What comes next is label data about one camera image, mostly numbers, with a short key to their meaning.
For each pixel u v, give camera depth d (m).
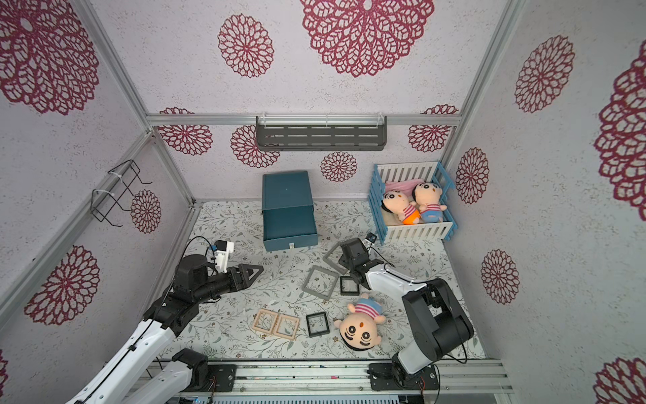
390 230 1.00
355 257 0.71
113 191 0.76
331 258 1.00
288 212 0.93
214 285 0.62
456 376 0.75
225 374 0.75
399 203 1.03
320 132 0.93
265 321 0.85
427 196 1.02
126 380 0.43
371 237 0.83
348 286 0.95
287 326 0.83
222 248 0.68
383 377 0.73
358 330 0.75
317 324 0.84
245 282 0.65
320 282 0.95
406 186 1.13
